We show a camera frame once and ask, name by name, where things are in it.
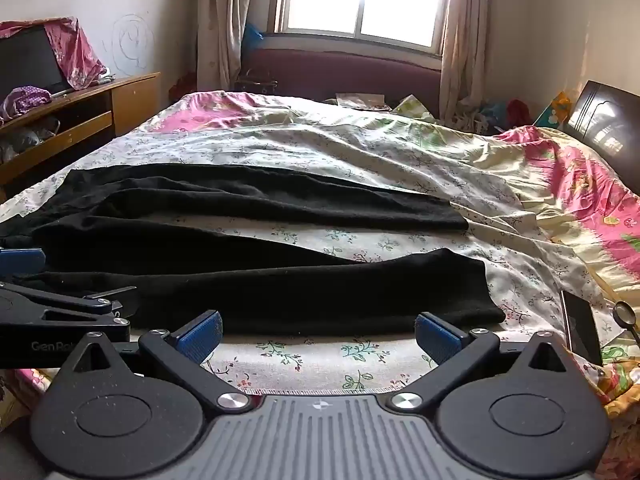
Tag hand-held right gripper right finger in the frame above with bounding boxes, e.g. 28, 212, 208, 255
389, 311, 572, 412

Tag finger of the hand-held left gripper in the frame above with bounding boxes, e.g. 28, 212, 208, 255
0, 247, 47, 276
0, 282, 140, 323

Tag television under pink cloth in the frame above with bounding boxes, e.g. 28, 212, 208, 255
0, 16, 109, 91

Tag wooden desk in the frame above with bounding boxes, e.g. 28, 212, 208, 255
0, 72, 162, 201

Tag purple dotted cloth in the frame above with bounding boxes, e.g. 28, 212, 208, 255
0, 86, 53, 122

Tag black monitor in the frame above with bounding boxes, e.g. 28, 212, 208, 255
0, 27, 67, 106

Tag green printed white cloth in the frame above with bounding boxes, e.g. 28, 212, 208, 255
391, 95, 437, 123

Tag white floral bed sheet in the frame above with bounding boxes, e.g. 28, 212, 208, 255
0, 102, 617, 397

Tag white woven basket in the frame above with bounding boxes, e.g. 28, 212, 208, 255
445, 110, 496, 136

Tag purple upholstered bench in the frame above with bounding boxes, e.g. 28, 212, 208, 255
241, 49, 442, 117

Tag beige curtain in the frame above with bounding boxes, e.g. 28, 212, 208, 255
196, 0, 281, 93
439, 0, 493, 121

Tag dark wooden headboard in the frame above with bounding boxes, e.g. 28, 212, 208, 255
564, 80, 640, 166

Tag window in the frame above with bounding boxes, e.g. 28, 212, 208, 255
272, 0, 453, 56

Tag black pants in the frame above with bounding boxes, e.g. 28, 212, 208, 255
0, 162, 506, 337

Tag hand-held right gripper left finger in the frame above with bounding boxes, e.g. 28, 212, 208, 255
71, 309, 252, 414

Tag black smartphone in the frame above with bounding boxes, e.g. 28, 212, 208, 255
559, 289, 604, 367

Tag blue plastic bag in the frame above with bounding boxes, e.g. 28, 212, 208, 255
241, 24, 264, 56

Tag grey crumpled bag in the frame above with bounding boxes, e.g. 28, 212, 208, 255
0, 117, 61, 163

